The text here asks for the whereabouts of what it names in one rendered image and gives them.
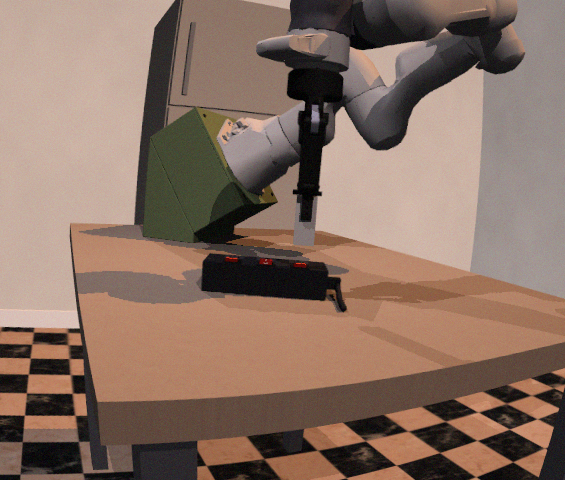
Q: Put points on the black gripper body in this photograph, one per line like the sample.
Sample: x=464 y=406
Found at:
x=314 y=85

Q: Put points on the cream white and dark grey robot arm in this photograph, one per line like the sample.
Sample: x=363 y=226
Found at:
x=263 y=153

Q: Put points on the black power strip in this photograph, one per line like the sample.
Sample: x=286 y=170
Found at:
x=269 y=277

